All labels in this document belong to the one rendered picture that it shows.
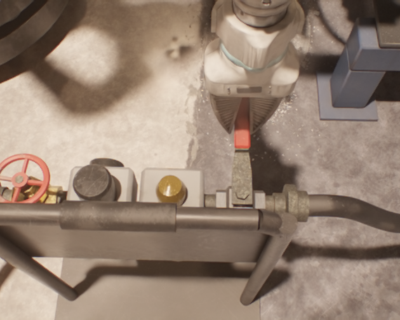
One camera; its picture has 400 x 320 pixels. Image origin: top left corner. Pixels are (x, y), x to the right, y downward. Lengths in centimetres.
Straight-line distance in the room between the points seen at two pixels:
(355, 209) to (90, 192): 34
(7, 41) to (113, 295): 62
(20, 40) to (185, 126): 44
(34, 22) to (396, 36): 80
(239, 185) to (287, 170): 54
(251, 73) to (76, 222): 24
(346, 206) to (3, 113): 90
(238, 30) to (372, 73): 71
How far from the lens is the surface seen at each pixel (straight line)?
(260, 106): 63
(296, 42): 136
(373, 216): 72
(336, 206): 67
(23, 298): 114
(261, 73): 52
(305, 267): 111
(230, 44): 50
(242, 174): 64
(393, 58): 112
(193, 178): 65
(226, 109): 64
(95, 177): 61
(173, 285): 107
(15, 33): 126
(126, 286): 108
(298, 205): 66
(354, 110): 127
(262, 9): 45
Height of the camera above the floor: 106
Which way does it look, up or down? 66 degrees down
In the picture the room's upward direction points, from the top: straight up
